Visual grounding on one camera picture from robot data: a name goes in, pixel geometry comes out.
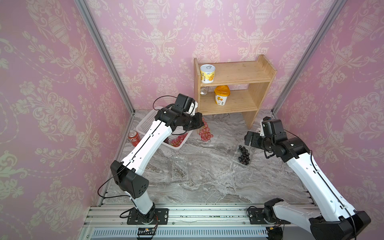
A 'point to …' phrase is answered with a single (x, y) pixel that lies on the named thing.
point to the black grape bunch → (244, 157)
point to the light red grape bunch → (205, 133)
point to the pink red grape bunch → (177, 141)
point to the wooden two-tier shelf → (233, 88)
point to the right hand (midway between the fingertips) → (253, 138)
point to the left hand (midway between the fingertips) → (205, 124)
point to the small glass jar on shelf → (204, 90)
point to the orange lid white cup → (221, 92)
